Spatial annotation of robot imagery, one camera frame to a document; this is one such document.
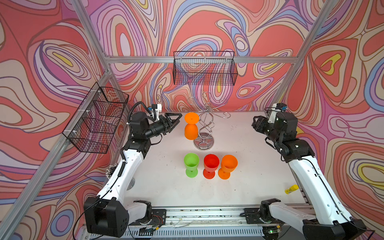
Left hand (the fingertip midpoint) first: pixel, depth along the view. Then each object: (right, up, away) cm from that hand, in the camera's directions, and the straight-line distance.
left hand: (181, 119), depth 68 cm
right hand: (+37, -1, +4) cm, 37 cm away
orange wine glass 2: (+4, -6, +13) cm, 14 cm away
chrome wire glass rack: (+13, -14, +34) cm, 39 cm away
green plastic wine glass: (+4, -23, +14) cm, 27 cm away
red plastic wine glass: (+15, -22, +10) cm, 29 cm away
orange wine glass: (+25, -24, +12) cm, 37 cm away
